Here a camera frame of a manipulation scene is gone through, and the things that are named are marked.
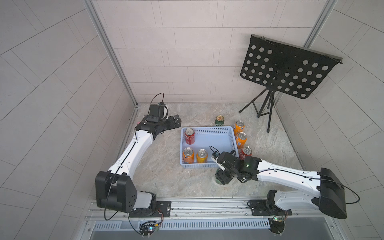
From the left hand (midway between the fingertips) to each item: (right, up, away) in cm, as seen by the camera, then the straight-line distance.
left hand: (177, 119), depth 83 cm
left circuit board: (-12, -50, -15) cm, 53 cm away
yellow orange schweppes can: (+14, -20, -4) cm, 25 cm away
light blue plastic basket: (+21, -13, +10) cm, 27 cm away
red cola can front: (+38, -17, -2) cm, 42 cm away
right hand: (+23, -29, -6) cm, 37 cm away
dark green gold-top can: (+25, -1, +11) cm, 28 cm away
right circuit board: (+49, -50, -14) cm, 71 cm away
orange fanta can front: (+37, -12, +3) cm, 39 cm away
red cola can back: (+7, -9, +4) cm, 12 cm away
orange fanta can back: (+37, -5, +8) cm, 38 cm away
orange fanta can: (+7, -19, -4) cm, 21 cm away
